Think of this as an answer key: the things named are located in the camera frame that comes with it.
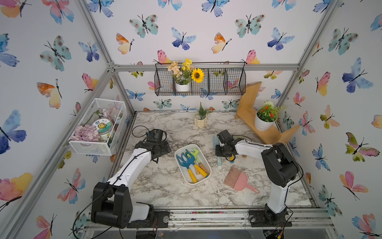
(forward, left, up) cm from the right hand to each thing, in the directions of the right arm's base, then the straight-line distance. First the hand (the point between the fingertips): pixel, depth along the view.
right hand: (218, 151), depth 97 cm
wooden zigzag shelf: (+27, -20, +4) cm, 34 cm away
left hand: (-6, +34, +10) cm, 35 cm away
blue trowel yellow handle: (-18, +8, +3) cm, 19 cm away
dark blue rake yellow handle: (-12, -5, +13) cm, 19 cm away
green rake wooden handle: (-3, +15, +2) cm, 15 cm away
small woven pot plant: (+25, +13, +5) cm, 28 cm away
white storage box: (-8, +10, +4) cm, 13 cm away
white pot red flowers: (+13, -27, +20) cm, 36 cm away
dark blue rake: (-9, +19, +1) cm, 21 cm away
